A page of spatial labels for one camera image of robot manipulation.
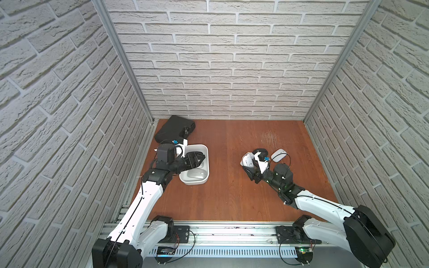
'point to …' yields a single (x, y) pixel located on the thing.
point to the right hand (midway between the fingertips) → (249, 163)
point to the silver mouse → (197, 173)
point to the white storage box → (204, 165)
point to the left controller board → (166, 250)
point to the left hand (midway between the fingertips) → (202, 155)
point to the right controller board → (304, 254)
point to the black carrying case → (176, 128)
